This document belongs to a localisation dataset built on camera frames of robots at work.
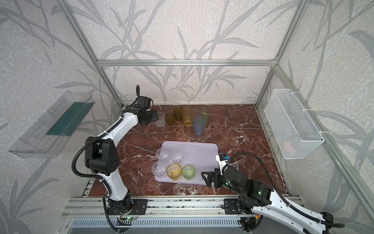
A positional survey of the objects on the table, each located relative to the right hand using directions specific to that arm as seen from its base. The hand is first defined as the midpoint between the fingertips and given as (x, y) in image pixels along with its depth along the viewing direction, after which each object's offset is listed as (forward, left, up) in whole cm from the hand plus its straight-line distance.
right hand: (207, 168), depth 73 cm
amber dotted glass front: (+41, +25, -11) cm, 49 cm away
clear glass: (+13, +27, -12) cm, 33 cm away
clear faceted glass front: (+4, +28, -13) cm, 31 cm away
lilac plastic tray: (+10, +12, -17) cm, 22 cm away
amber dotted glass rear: (+43, +19, -7) cm, 47 cm away
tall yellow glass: (+40, +12, -6) cm, 42 cm away
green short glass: (+2, +10, -13) cm, 17 cm away
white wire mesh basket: (+7, -37, +21) cm, 43 cm away
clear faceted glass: (+13, +18, -14) cm, 26 cm away
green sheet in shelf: (+15, +62, +22) cm, 68 cm away
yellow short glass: (+3, +19, -13) cm, 23 cm away
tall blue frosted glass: (+36, +4, -8) cm, 37 cm away
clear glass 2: (+39, +32, -12) cm, 52 cm away
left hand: (+35, +32, +2) cm, 48 cm away
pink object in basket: (+9, -42, +6) cm, 43 cm away
